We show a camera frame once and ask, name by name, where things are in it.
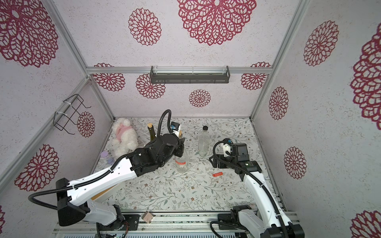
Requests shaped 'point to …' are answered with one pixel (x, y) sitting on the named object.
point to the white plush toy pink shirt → (124, 137)
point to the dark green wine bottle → (151, 132)
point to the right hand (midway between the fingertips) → (215, 157)
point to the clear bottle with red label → (204, 142)
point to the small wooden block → (147, 216)
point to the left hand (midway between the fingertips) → (181, 140)
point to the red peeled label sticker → (218, 174)
